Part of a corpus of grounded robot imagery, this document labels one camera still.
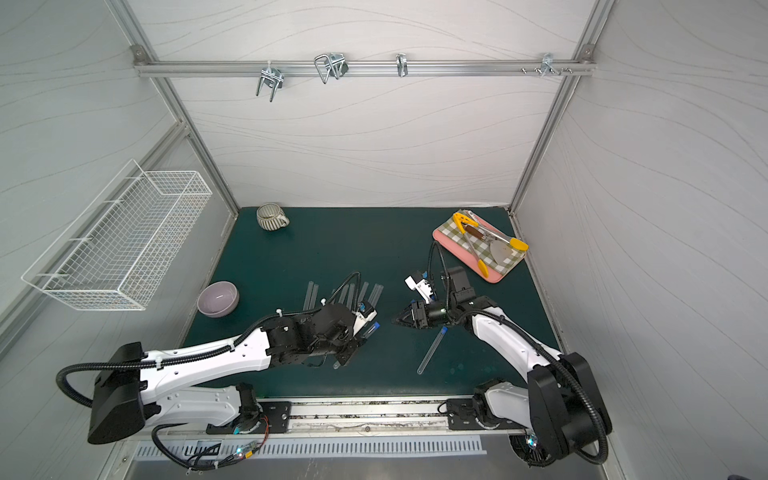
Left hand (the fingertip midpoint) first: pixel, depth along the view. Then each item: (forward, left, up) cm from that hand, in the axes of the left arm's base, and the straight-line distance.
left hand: (364, 341), depth 75 cm
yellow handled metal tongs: (+52, -35, -8) cm, 63 cm away
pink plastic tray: (+51, -44, -10) cm, 68 cm away
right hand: (+5, -8, +1) cm, 10 cm away
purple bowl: (+15, +48, -9) cm, 51 cm away
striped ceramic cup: (+48, +40, -5) cm, 62 cm away
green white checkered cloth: (+40, -38, -10) cm, 56 cm away
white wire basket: (+12, +57, +21) cm, 62 cm away
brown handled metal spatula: (+38, -46, -10) cm, 60 cm away
